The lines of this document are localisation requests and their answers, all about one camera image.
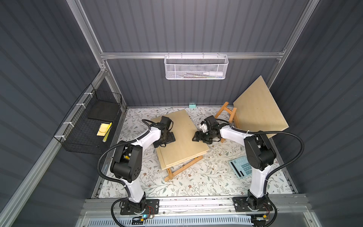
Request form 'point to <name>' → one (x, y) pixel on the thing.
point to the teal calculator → (242, 167)
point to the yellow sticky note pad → (102, 129)
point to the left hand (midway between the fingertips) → (169, 142)
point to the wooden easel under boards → (170, 175)
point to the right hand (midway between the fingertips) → (198, 139)
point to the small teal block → (192, 105)
